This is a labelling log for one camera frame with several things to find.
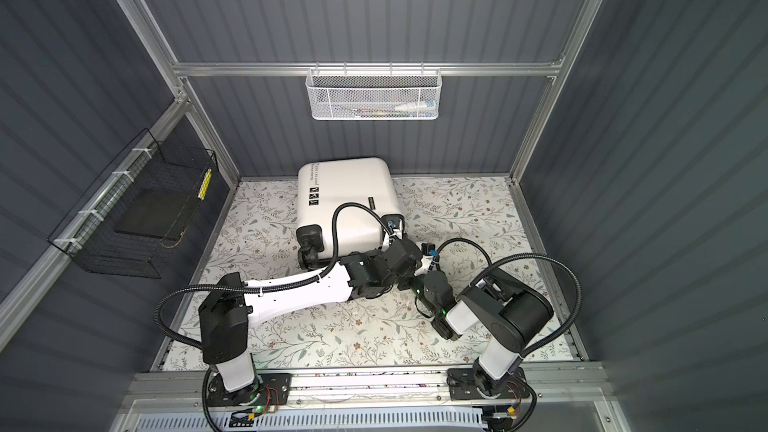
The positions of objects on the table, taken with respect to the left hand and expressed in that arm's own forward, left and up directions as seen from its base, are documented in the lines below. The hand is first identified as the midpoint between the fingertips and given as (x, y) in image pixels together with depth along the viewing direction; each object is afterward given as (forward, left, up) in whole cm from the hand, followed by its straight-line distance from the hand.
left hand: (409, 251), depth 80 cm
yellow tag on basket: (+20, +56, +9) cm, 60 cm away
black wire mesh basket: (+9, +67, +12) cm, 69 cm away
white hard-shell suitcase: (+22, +24, +4) cm, 33 cm away
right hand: (+2, +2, -8) cm, 8 cm away
